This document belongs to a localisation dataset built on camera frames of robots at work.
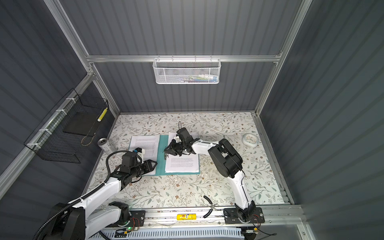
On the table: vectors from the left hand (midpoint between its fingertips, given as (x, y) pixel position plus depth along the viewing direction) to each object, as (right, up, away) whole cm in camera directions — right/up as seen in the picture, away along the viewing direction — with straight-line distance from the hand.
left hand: (155, 163), depth 87 cm
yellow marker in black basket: (-27, +29, -6) cm, 40 cm away
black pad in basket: (-34, +23, -12) cm, 43 cm away
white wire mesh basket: (+17, +69, +37) cm, 80 cm away
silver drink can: (-28, +10, 0) cm, 30 cm away
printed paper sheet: (+18, -1, +7) cm, 20 cm away
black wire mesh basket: (-39, +18, -15) cm, 46 cm away
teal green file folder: (+3, -5, +2) cm, 6 cm away
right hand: (+5, +6, +5) cm, 9 cm away
